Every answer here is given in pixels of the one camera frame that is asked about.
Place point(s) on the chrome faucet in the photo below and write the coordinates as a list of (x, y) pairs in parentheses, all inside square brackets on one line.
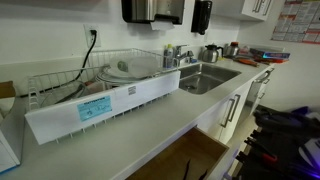
[(181, 53)]

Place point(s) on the flat red box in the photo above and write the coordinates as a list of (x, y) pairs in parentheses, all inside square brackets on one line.
[(270, 61)]

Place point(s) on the black robot cart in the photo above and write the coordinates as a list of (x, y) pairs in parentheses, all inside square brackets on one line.
[(283, 156)]

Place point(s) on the black wall soap dispenser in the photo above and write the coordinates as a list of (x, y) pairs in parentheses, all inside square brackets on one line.
[(201, 15)]

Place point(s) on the stainless steel sink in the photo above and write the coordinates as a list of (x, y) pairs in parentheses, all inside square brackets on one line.
[(206, 78)]

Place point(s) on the red and white wall poster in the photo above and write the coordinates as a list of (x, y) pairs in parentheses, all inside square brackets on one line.
[(300, 20)]

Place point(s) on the wooden drawer with white face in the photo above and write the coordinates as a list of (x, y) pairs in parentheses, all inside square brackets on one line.
[(166, 163)]

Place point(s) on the white counter cabinet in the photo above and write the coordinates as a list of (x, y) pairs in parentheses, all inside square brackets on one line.
[(213, 123)]

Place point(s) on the steel carafe with red lid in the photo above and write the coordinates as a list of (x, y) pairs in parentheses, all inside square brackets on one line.
[(232, 49)]

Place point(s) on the white paper towel sheet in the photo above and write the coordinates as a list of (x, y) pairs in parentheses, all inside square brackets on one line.
[(161, 25)]

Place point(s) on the flat blue box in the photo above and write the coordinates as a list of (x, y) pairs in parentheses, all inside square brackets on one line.
[(271, 53)]

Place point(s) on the white wall outlet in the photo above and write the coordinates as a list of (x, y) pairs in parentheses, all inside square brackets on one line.
[(87, 40)]

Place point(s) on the soap bottle with yellow cap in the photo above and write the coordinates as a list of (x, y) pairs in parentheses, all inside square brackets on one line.
[(168, 55)]

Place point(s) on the stack of white plates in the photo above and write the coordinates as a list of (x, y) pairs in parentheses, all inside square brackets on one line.
[(110, 78)]

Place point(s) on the clear plastic bottle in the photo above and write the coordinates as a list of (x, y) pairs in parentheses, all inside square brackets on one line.
[(136, 66)]

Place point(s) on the steel paper towel dispenser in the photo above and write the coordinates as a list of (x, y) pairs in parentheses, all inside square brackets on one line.
[(143, 10)]

